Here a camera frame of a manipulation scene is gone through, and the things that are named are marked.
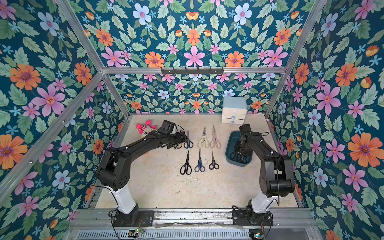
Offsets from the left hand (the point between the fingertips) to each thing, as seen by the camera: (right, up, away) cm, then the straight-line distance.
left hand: (184, 138), depth 94 cm
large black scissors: (+1, -19, -3) cm, 19 cm away
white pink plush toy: (-28, +6, +9) cm, 30 cm away
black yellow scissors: (-5, -6, +7) cm, 11 cm away
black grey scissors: (+35, -13, +2) cm, 37 cm away
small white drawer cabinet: (+34, +19, +11) cm, 41 cm away
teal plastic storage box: (+32, -1, +8) cm, 32 cm away
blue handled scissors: (+10, -18, -2) cm, 20 cm away
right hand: (+34, -8, -1) cm, 35 cm away
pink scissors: (+20, -3, +11) cm, 23 cm away
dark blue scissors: (+1, -5, +8) cm, 9 cm away
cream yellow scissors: (+12, -3, +9) cm, 15 cm away
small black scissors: (+18, -17, -1) cm, 25 cm away
